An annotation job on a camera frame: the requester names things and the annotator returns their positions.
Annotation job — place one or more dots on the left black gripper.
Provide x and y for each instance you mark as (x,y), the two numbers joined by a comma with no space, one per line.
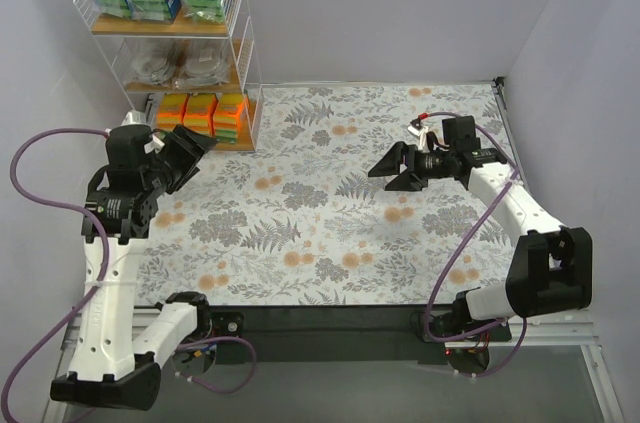
(176,161)

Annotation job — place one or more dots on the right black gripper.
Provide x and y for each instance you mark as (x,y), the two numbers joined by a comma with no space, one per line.
(411,164)

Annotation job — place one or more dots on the orange box sponge pack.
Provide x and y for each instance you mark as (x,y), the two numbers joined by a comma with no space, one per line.
(199,113)

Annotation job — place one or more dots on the orange yellow sponge box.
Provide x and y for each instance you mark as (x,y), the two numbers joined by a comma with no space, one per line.
(228,117)

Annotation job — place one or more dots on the orange green sponge pack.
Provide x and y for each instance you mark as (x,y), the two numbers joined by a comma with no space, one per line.
(171,111)

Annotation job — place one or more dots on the silver mesh scrubber pack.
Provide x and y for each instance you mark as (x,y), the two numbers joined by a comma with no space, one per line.
(153,62)

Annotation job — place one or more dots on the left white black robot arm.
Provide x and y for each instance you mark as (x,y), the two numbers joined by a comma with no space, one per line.
(110,367)

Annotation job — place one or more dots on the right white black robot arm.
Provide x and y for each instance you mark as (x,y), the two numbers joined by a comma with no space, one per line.
(551,269)

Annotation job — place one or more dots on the floral patterned table mat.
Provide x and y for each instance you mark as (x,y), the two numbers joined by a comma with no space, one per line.
(299,221)

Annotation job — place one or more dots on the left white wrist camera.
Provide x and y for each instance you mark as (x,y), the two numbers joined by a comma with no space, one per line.
(157,136)

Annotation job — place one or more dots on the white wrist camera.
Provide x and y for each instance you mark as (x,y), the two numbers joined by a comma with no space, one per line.
(427,139)
(157,136)

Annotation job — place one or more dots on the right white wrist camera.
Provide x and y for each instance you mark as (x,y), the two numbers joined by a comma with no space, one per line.
(427,139)

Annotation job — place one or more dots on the white wire wooden shelf unit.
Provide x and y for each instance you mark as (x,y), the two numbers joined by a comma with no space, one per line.
(183,61)

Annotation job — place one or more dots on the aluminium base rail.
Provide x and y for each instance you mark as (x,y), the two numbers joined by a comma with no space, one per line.
(573,328)

